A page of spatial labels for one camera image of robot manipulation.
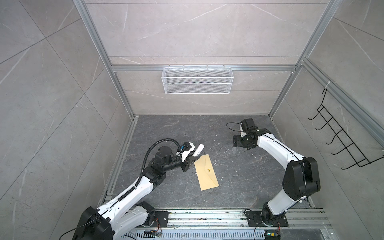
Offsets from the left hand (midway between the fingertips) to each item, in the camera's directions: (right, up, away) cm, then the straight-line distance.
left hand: (197, 151), depth 73 cm
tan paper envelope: (+6, -18, +15) cm, 24 cm away
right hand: (+27, +3, +18) cm, 33 cm away
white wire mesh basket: (+1, +44, +28) cm, 52 cm away
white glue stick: (+1, +2, -5) cm, 5 cm away
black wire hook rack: (+66, +4, -10) cm, 67 cm away
